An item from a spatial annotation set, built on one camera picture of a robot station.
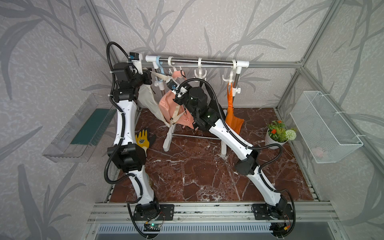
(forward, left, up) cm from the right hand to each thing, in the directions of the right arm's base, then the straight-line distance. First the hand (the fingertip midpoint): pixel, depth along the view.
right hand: (178, 80), depth 70 cm
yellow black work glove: (-6, +27, -42) cm, 51 cm away
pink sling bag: (-2, +4, -21) cm, 21 cm away
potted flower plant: (-11, -55, -30) cm, 64 cm away
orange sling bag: (-3, -30, -28) cm, 41 cm away
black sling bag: (+4, -18, -18) cm, 26 cm away
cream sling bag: (+3, +18, -14) cm, 23 cm away
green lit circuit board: (-54, +13, -46) cm, 72 cm away
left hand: (+9, +16, +1) cm, 18 cm away
